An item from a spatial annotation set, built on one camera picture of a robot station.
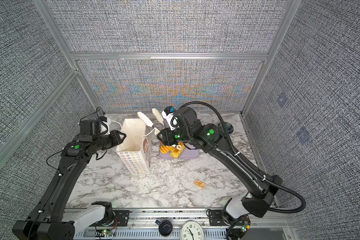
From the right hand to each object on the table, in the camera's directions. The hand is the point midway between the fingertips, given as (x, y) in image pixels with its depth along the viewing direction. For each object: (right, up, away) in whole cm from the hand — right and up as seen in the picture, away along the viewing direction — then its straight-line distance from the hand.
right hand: (162, 132), depth 65 cm
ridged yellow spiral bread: (-1, -12, +27) cm, 29 cm away
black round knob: (+1, -45, +5) cm, 45 cm away
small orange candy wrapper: (+19, -29, +18) cm, 39 cm away
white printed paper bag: (-22, -11, +32) cm, 41 cm away
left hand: (-20, -2, +9) cm, 22 cm away
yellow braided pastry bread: (+5, -14, +27) cm, 31 cm away
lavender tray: (+12, -14, +30) cm, 35 cm away
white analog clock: (+13, -44, +2) cm, 46 cm away
